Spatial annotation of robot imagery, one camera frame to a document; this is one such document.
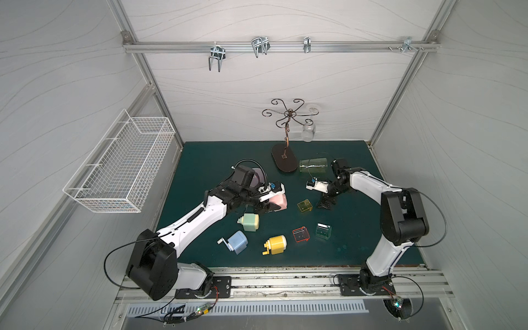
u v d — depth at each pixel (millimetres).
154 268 404
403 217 492
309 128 978
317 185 834
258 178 672
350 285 733
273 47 801
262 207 681
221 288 737
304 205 954
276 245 764
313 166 1023
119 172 688
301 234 860
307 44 726
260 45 764
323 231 874
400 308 717
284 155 1123
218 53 784
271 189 662
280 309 638
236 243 768
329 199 823
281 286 756
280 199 731
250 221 819
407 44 766
